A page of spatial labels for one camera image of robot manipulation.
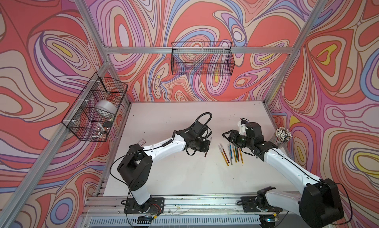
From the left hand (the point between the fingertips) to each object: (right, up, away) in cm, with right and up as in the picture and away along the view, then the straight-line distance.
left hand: (211, 149), depth 82 cm
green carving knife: (+18, -4, +11) cm, 21 cm away
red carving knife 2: (+8, -1, +13) cm, 16 cm away
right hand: (+8, +6, 0) cm, 10 cm away
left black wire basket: (-65, +20, -4) cm, 69 cm away
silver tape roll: (-55, +23, -9) cm, 60 cm away
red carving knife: (-3, +4, -9) cm, 10 cm away
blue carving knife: (+14, -4, +10) cm, 18 cm away
